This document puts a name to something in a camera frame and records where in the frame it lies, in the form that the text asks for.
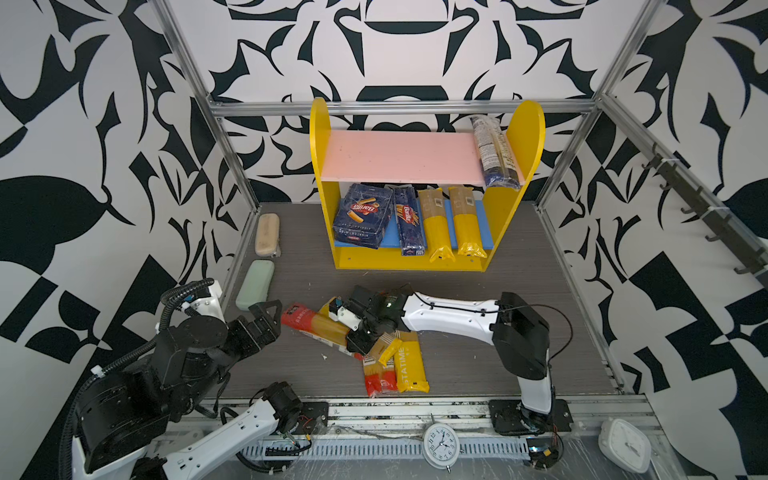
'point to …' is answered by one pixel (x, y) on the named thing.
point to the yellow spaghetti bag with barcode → (466, 223)
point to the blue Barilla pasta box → (360, 215)
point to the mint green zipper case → (256, 284)
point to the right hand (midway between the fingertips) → (349, 345)
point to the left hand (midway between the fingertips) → (265, 307)
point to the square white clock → (625, 444)
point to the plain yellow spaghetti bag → (438, 241)
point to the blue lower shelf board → (482, 220)
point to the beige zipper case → (267, 236)
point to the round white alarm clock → (441, 446)
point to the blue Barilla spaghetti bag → (410, 222)
